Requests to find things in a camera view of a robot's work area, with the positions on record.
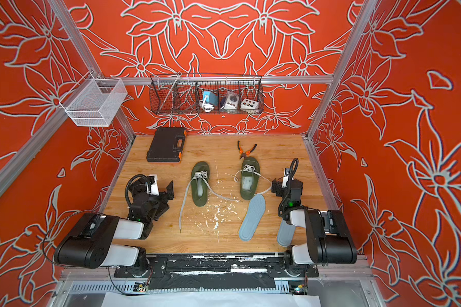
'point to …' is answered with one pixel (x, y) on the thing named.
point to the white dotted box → (248, 103)
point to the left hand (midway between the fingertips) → (162, 180)
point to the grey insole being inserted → (285, 234)
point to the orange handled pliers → (247, 152)
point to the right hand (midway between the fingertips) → (282, 177)
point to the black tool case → (167, 145)
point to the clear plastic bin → (94, 102)
